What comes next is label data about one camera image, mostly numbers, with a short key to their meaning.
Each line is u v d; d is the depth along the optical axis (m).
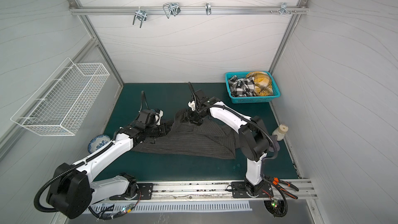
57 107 0.66
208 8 0.78
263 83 1.07
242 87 1.05
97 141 0.86
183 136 0.91
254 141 0.48
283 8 0.76
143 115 0.65
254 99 1.04
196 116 0.75
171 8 0.77
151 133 0.69
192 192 0.75
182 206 0.70
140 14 0.79
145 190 0.73
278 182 0.75
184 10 0.79
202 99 0.70
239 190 0.73
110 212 0.69
